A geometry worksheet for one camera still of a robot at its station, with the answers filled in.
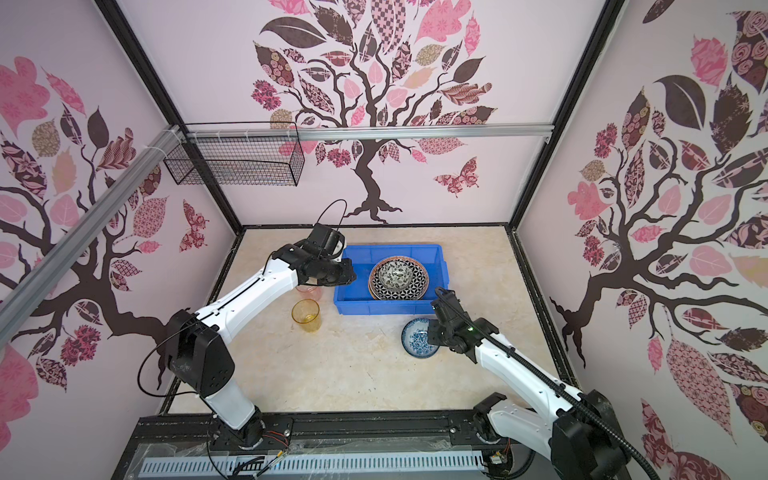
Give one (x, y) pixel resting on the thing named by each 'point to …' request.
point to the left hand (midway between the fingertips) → (353, 280)
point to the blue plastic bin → (356, 299)
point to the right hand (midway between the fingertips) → (434, 327)
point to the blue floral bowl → (414, 337)
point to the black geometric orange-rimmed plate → (416, 290)
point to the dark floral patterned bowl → (395, 275)
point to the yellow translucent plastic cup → (306, 312)
